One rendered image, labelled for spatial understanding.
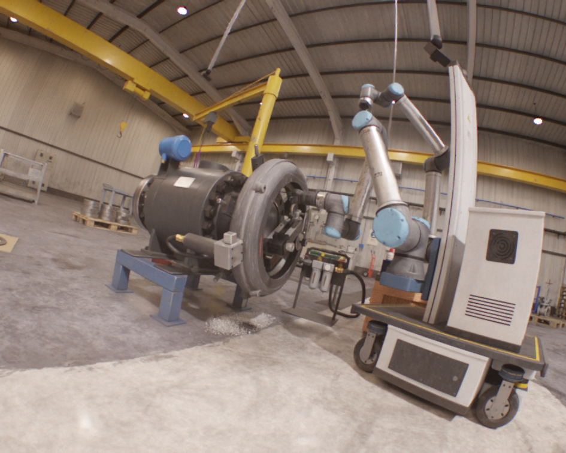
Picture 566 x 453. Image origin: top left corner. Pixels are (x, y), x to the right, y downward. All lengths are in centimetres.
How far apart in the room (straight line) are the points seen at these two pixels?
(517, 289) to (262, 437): 97
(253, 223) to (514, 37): 997
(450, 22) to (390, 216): 904
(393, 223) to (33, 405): 128
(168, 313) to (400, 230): 112
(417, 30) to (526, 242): 930
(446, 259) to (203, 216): 121
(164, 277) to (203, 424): 82
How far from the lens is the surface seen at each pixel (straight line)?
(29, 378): 88
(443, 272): 129
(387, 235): 107
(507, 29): 1012
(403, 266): 121
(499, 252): 113
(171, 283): 135
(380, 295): 197
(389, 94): 177
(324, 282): 216
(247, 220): 114
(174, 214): 154
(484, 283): 113
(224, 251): 108
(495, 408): 119
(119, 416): 77
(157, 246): 178
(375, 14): 983
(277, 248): 126
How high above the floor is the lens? 52
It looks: 4 degrees up
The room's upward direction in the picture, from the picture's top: 14 degrees clockwise
